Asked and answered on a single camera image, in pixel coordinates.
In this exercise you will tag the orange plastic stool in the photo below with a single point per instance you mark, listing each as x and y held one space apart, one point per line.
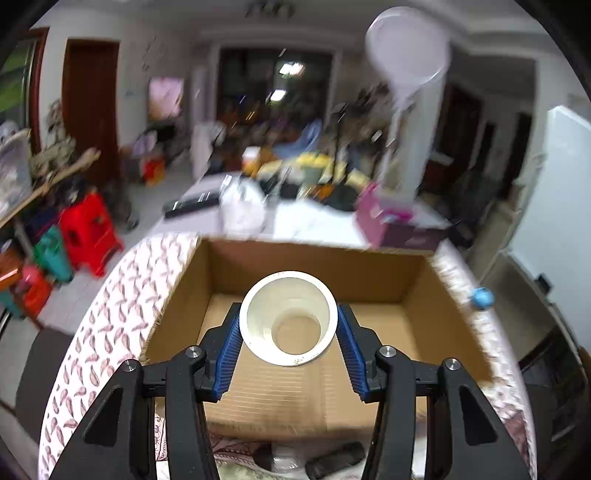
32 290

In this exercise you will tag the black remote control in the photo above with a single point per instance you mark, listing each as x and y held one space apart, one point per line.
191 203

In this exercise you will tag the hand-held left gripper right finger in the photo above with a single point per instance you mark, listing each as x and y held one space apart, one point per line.
353 355

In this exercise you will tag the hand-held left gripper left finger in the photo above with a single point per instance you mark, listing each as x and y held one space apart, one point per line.
228 355

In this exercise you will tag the clear storage bin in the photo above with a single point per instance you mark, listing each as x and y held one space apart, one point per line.
14 170

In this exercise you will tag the white tower air conditioner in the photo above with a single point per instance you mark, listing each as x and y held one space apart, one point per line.
199 92

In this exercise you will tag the blue-capped clear jar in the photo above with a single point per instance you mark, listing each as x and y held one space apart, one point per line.
482 297

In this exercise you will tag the wooden shelf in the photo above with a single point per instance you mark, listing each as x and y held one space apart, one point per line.
46 182

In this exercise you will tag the white plastic bag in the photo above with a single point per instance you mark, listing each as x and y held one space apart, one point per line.
242 207

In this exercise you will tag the whiteboard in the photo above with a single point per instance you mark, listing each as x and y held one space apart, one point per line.
554 184

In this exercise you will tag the white plastic pipe fitting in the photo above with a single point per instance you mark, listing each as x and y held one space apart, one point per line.
258 318

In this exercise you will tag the black rectangular gadget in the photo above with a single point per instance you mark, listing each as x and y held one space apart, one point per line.
334 459

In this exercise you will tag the ceiling lamp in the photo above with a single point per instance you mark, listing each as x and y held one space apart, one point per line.
270 8

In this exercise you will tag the green plastic stool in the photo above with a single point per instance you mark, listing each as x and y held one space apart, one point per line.
53 254

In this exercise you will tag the printed cardboard box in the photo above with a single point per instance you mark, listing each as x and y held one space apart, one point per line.
295 263

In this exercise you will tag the brown wooden door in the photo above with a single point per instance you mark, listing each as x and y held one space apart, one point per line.
90 106

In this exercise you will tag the pink box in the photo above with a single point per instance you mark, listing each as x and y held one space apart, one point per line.
383 217

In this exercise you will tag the dark glass sliding door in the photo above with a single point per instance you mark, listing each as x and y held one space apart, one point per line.
249 78

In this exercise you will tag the paisley quilted tablecloth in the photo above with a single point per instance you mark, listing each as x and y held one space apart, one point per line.
106 323

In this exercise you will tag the red plastic stool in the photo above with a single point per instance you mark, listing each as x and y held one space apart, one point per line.
90 230

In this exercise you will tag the television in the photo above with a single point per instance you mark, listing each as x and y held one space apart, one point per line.
164 97

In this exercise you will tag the black chair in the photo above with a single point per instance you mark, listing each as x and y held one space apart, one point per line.
41 369

